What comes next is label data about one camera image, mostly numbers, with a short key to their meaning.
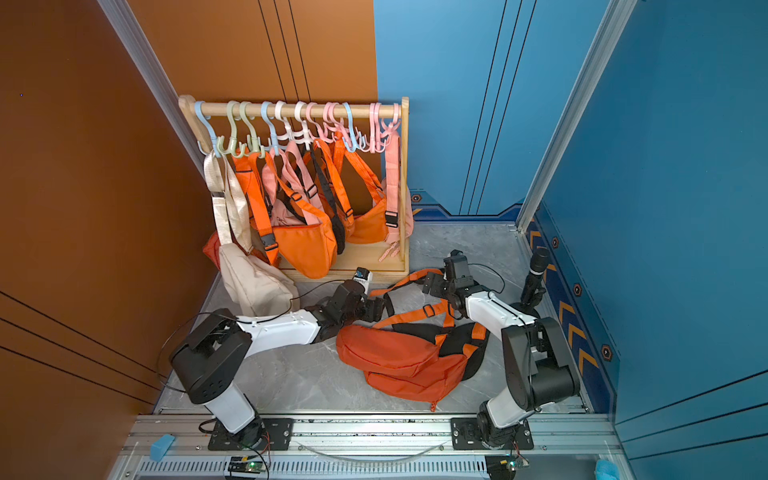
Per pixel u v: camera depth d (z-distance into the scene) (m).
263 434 0.72
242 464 0.72
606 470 0.66
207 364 0.48
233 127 0.71
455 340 0.86
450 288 0.71
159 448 0.71
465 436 0.72
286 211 1.03
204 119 0.70
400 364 0.77
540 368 0.45
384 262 1.06
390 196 0.89
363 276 0.81
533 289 0.83
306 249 0.87
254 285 0.79
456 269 0.72
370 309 0.80
